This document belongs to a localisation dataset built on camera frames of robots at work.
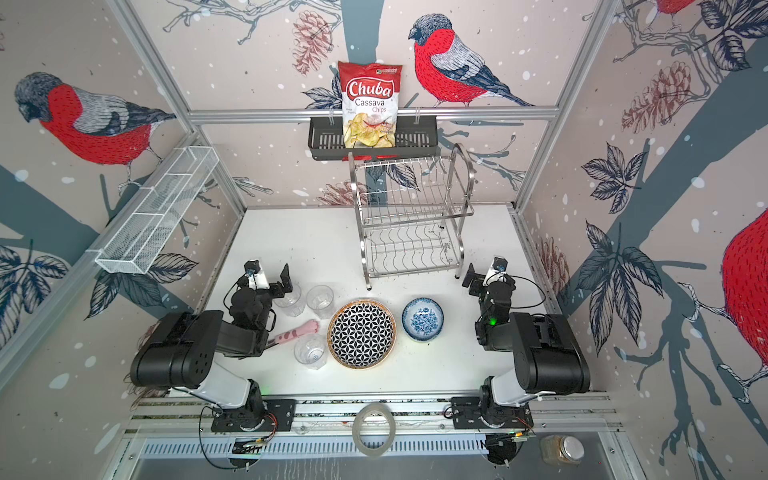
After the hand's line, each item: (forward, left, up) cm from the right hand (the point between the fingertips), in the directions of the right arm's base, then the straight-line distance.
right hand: (484, 270), depth 90 cm
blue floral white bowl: (-14, +19, -5) cm, 24 cm away
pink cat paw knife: (-17, +53, -7) cm, 56 cm away
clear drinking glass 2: (-8, +61, -8) cm, 62 cm away
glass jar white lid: (-44, -9, -1) cm, 45 cm away
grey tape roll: (-42, +35, -5) cm, 55 cm away
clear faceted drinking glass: (-7, +52, -8) cm, 53 cm away
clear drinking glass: (-24, +51, -7) cm, 57 cm away
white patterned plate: (-19, +37, -7) cm, 42 cm away
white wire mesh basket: (-10, +89, +24) cm, 92 cm away
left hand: (-4, +65, +5) cm, 66 cm away
